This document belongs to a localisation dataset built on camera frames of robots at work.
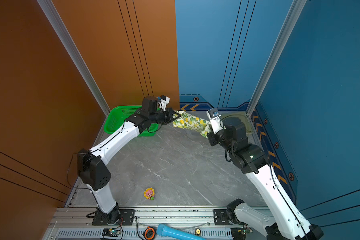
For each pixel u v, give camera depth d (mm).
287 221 361
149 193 768
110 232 707
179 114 790
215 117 526
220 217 725
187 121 737
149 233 671
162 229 669
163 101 737
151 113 653
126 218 739
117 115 1118
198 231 667
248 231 691
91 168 452
